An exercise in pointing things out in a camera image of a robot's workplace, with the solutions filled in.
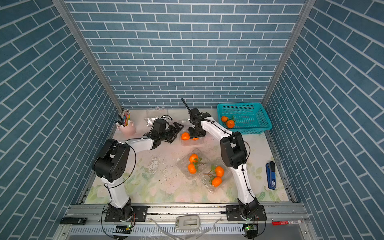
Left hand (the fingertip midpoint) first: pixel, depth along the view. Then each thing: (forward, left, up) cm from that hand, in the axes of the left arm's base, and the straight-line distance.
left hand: (185, 130), depth 95 cm
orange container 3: (-23, -5, -5) cm, 24 cm away
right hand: (-1, -6, -5) cm, 8 cm away
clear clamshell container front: (-26, -19, -7) cm, 33 cm away
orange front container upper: (-25, -21, -5) cm, 33 cm away
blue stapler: (-22, -51, -6) cm, 56 cm away
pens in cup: (+8, +38, +4) cm, 39 cm away
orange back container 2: (-6, -7, 0) cm, 9 cm away
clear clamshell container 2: (-21, -12, -4) cm, 24 cm away
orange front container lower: (-31, -18, -4) cm, 36 cm away
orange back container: (-1, 0, -5) cm, 5 cm away
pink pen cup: (+3, +38, -5) cm, 39 cm away
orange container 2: (-17, -5, -5) cm, 18 cm away
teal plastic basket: (+20, -49, -8) cm, 54 cm away
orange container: (+14, -28, -4) cm, 31 cm away
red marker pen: (-49, -51, -8) cm, 71 cm away
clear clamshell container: (+9, +25, -1) cm, 26 cm away
